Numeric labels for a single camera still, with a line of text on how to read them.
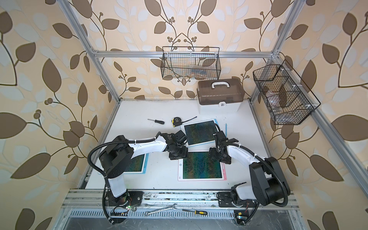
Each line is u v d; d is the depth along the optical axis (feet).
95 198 2.49
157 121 3.46
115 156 1.64
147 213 2.32
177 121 3.43
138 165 2.84
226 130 3.34
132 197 2.43
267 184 1.38
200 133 3.26
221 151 2.15
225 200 2.40
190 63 3.15
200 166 2.79
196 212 2.31
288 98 2.41
